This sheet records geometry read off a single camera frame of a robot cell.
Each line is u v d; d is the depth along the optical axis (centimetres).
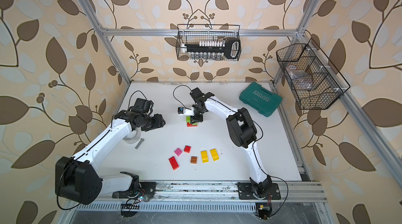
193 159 83
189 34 91
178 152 86
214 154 85
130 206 74
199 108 75
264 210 72
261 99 105
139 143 89
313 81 74
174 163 82
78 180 40
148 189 74
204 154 85
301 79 70
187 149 87
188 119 92
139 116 61
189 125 96
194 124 95
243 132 56
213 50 85
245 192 73
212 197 74
